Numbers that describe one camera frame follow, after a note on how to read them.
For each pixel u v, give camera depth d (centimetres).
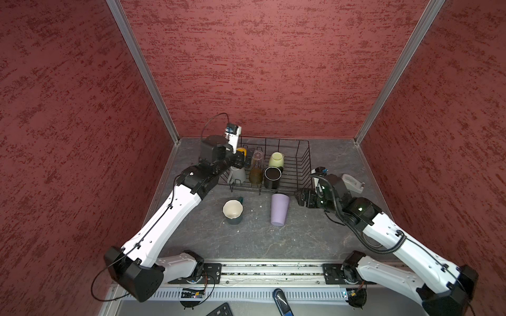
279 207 86
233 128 58
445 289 39
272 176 90
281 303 64
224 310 67
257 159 100
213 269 76
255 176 94
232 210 85
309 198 65
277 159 95
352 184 97
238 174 92
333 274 74
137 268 37
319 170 67
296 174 103
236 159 62
